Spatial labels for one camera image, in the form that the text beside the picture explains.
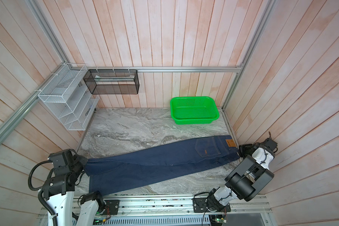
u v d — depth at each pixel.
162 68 0.98
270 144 0.66
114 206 0.73
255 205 0.75
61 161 0.50
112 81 1.06
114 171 0.83
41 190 0.45
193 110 1.18
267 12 0.70
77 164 0.62
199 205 0.73
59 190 0.44
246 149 0.76
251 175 0.47
